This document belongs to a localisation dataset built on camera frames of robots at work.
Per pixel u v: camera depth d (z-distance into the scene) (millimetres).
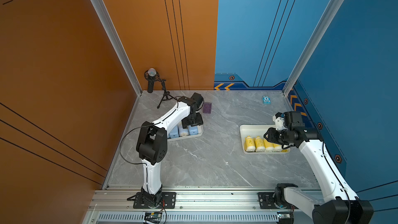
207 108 1050
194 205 730
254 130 996
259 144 838
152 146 510
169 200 739
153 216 720
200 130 973
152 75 970
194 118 796
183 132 891
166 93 1087
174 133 886
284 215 704
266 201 725
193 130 907
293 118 600
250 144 836
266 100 1125
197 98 748
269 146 830
